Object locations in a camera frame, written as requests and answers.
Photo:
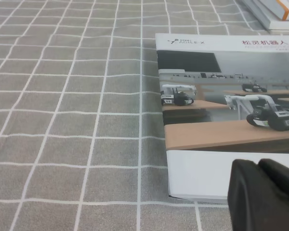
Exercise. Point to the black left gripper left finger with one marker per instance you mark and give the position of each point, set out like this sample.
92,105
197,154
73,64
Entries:
255,203

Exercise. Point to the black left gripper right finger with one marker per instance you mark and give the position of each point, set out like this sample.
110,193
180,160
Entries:
278,173

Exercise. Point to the AgileX robot brochure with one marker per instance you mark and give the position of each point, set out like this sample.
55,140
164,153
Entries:
223,98

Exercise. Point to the grey checked tablecloth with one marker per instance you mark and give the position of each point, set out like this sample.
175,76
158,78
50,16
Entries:
81,135

